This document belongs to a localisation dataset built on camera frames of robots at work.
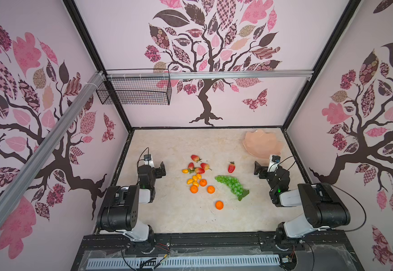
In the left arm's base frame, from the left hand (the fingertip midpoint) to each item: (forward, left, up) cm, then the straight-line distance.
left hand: (155, 165), depth 95 cm
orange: (-13, -32, -3) cm, 34 cm away
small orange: (-9, -27, -4) cm, 29 cm away
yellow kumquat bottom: (-9, -23, -4) cm, 25 cm away
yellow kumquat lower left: (-8, -20, -4) cm, 22 cm away
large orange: (-13, -22, -4) cm, 26 cm away
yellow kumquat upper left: (-6, -23, -5) cm, 24 cm away
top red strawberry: (+7, -23, -3) cm, 24 cm away
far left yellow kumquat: (-1, -17, -4) cm, 18 cm away
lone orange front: (-22, -36, -4) cm, 42 cm away
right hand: (0, -62, +4) cm, 62 cm away
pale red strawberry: (-1, -26, -4) cm, 26 cm away
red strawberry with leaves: (0, -21, -3) cm, 21 cm away
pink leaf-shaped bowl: (+17, -66, -2) cm, 68 cm away
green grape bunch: (-13, -44, +1) cm, 46 cm away
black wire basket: (+35, +10, +29) cm, 47 cm away
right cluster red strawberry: (+2, -29, -4) cm, 29 cm away
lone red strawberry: (0, -45, -3) cm, 45 cm away
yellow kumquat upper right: (-5, -25, -4) cm, 26 cm away
